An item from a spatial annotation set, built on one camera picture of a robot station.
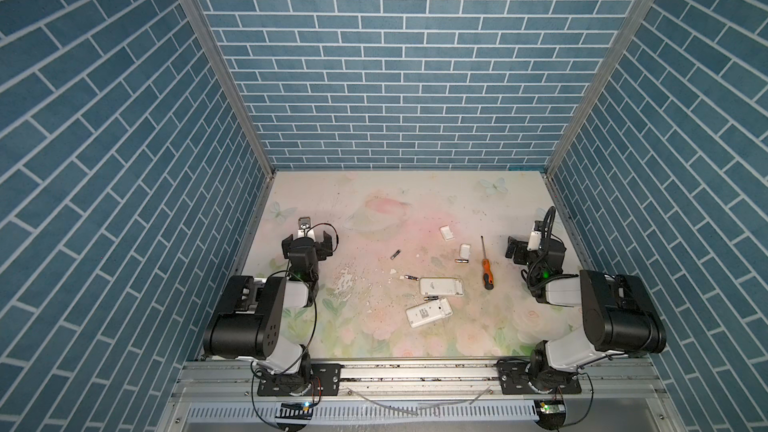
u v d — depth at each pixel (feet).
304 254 2.32
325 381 2.43
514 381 2.41
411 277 2.99
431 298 2.84
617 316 1.52
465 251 3.24
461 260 3.14
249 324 1.46
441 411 2.31
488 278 2.92
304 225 2.59
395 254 3.16
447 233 3.34
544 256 2.39
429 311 2.77
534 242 2.76
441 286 2.94
